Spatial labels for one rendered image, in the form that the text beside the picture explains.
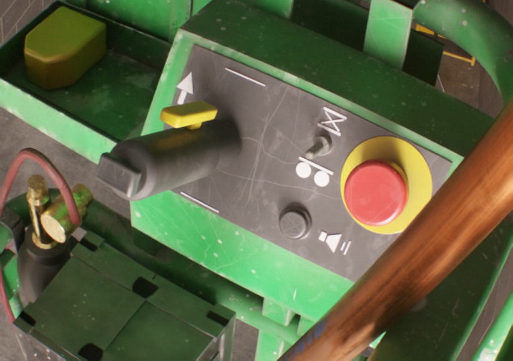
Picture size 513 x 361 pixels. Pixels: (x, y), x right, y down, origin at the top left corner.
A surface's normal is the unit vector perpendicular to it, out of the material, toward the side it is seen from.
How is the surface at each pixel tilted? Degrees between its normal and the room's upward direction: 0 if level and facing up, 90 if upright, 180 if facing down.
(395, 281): 85
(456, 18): 63
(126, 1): 90
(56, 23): 0
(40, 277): 58
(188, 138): 41
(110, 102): 0
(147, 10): 90
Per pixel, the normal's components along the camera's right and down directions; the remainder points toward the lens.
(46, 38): 0.08, -0.68
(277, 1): -0.50, 0.60
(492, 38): -0.58, -0.31
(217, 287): -0.15, -0.34
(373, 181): -0.38, 0.15
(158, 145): 0.60, -0.72
